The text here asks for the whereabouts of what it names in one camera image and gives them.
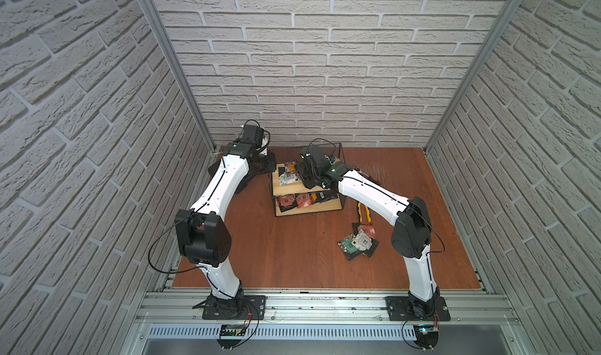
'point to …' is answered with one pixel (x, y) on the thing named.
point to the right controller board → (426, 335)
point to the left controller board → (231, 335)
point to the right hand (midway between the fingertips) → (297, 166)
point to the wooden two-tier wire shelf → (300, 188)
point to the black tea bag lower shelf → (325, 195)
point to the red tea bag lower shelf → (287, 202)
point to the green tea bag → (347, 245)
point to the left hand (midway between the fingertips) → (276, 162)
